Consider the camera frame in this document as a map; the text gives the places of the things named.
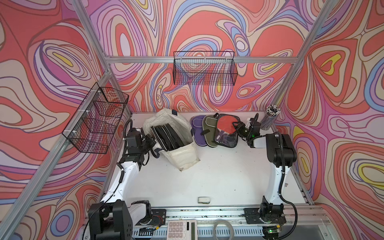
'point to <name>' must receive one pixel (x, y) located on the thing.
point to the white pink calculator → (182, 230)
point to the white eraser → (204, 200)
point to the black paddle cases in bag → (168, 136)
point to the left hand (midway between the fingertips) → (156, 137)
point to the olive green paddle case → (209, 123)
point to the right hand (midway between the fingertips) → (233, 127)
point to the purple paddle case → (197, 130)
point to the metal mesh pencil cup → (272, 111)
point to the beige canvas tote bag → (186, 156)
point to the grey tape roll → (222, 222)
